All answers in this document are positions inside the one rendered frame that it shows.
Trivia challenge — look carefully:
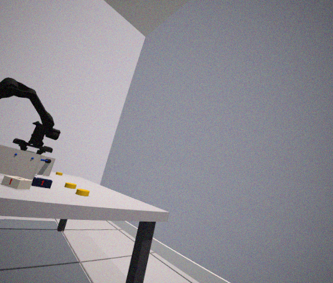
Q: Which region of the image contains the beige block with red arrow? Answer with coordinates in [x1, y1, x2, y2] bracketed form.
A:
[1, 175, 32, 189]

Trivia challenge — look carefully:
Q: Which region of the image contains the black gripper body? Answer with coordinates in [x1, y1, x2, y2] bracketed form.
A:
[13, 133, 53, 153]

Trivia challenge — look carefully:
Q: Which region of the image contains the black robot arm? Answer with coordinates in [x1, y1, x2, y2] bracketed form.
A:
[0, 77, 61, 140]

